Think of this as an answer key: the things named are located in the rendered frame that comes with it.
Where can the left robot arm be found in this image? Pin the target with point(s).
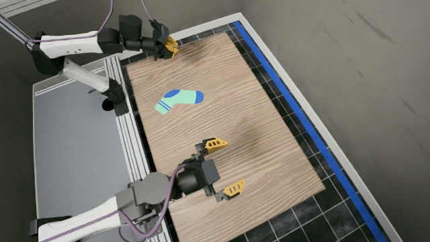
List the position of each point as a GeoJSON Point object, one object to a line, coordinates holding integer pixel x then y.
{"type": "Point", "coordinates": [49, 54]}

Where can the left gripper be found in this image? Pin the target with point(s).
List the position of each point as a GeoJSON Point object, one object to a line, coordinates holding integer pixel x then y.
{"type": "Point", "coordinates": [166, 52]}

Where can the mint green sock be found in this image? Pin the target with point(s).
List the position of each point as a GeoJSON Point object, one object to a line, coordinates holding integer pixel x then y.
{"type": "Point", "coordinates": [178, 96]}

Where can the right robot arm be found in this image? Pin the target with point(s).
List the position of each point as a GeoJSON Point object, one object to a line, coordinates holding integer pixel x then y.
{"type": "Point", "coordinates": [140, 202]}

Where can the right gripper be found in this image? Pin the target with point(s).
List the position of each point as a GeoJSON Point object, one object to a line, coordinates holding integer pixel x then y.
{"type": "Point", "coordinates": [187, 179]}

